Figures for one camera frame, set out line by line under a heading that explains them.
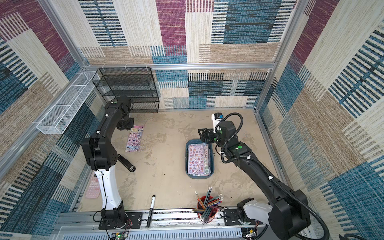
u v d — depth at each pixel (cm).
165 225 73
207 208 71
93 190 82
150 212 76
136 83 103
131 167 88
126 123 82
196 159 89
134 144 102
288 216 40
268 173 46
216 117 69
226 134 59
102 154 56
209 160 89
